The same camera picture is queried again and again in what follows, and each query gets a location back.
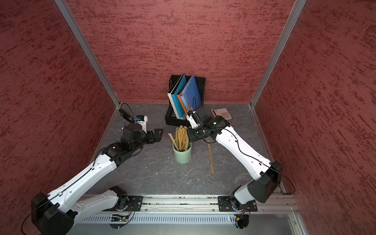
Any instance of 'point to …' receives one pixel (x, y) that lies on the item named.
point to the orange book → (183, 104)
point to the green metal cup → (182, 156)
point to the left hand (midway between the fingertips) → (155, 133)
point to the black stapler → (127, 116)
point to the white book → (171, 99)
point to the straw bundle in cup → (181, 141)
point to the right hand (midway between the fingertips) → (190, 138)
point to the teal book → (182, 85)
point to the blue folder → (191, 97)
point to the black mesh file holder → (200, 82)
